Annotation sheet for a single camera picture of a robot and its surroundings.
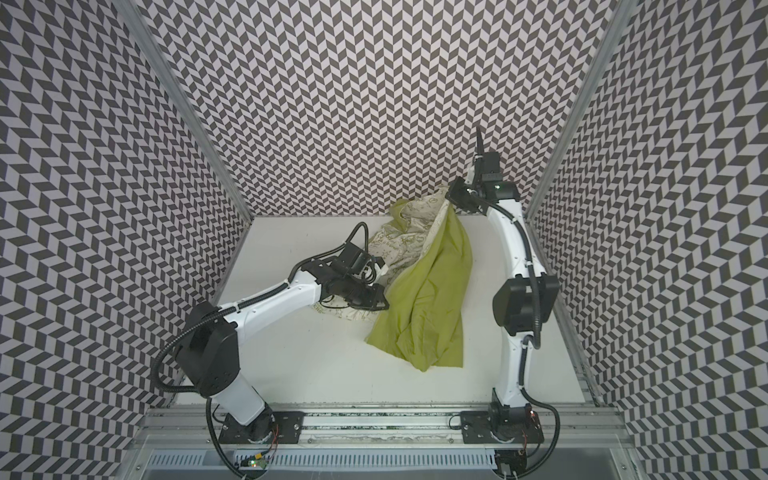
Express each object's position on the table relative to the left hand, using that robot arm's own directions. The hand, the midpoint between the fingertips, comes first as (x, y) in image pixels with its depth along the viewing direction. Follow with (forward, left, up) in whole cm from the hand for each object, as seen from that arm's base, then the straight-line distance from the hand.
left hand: (389, 304), depth 80 cm
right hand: (+29, -19, +14) cm, 38 cm away
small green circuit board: (-34, +29, -10) cm, 46 cm away
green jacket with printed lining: (+11, -12, 0) cm, 16 cm away
